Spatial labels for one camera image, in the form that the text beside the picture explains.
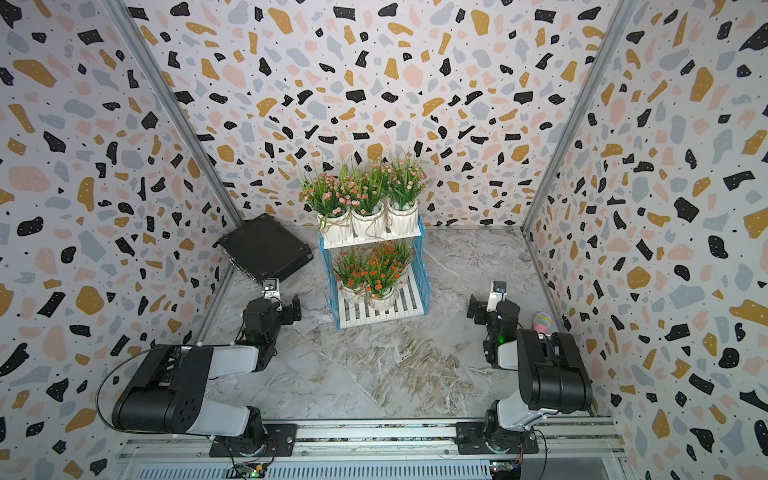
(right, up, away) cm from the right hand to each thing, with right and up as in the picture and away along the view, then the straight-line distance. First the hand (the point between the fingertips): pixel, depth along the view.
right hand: (491, 296), depth 94 cm
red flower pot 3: (-30, +12, -4) cm, 32 cm away
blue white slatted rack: (-25, -1, +6) cm, 25 cm away
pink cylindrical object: (+15, -8, -2) cm, 17 cm away
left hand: (-65, +1, -2) cm, 65 cm away
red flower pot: (-43, +8, -6) cm, 44 cm away
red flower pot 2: (-34, +1, -5) cm, 34 cm away
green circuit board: (-64, -38, -23) cm, 78 cm away
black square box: (-77, +16, +15) cm, 80 cm away
